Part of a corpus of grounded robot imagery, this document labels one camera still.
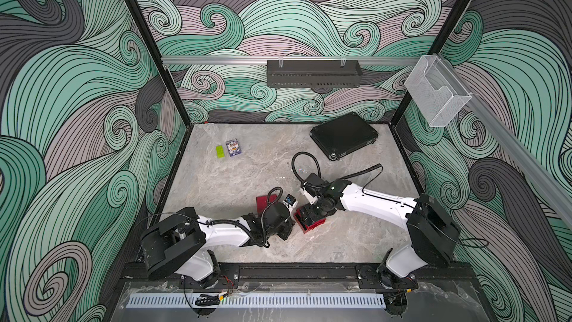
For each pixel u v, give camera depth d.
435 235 0.43
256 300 0.70
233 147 1.08
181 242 0.43
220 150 1.07
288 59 0.93
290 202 0.76
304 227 0.80
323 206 0.63
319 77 0.95
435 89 0.80
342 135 1.14
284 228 0.74
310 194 0.70
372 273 0.73
